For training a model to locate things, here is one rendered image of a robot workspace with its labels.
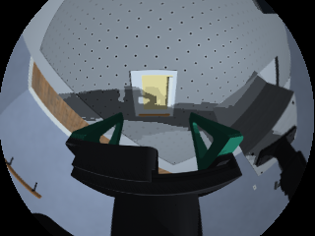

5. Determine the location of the dark blue dock with white console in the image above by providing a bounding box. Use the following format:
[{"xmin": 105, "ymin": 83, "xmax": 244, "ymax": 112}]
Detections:
[{"xmin": 257, "ymin": 0, "xmax": 276, "ymax": 14}]

